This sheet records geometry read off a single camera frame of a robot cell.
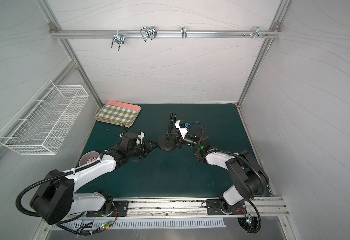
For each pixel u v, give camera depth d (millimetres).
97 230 670
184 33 781
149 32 764
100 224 699
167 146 803
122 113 1148
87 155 869
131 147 678
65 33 784
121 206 738
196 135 662
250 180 447
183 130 704
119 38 800
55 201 410
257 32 763
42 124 685
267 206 753
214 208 734
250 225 717
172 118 717
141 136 813
